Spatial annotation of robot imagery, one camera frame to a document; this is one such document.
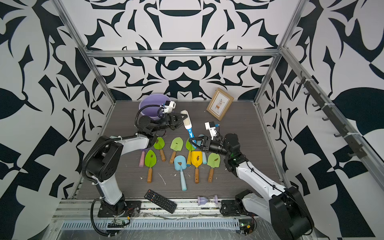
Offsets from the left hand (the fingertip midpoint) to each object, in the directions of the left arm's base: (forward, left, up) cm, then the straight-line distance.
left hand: (185, 115), depth 71 cm
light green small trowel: (-10, -16, -31) cm, 36 cm away
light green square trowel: (+2, +7, -31) cm, 32 cm away
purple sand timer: (-30, -7, -29) cm, 43 cm away
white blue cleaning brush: (-3, -1, -4) cm, 5 cm away
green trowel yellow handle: (+1, -2, -32) cm, 32 cm away
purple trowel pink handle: (-10, +26, -29) cm, 40 cm away
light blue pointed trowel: (-6, -10, -30) cm, 32 cm away
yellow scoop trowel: (-9, -5, -31) cm, 33 cm away
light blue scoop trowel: (-11, +4, -32) cm, 34 cm away
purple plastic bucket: (+27, +21, -15) cm, 37 cm away
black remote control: (-30, +14, -30) cm, 45 cm away
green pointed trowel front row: (-8, +22, -31) cm, 39 cm away
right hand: (-11, -2, -6) cm, 12 cm away
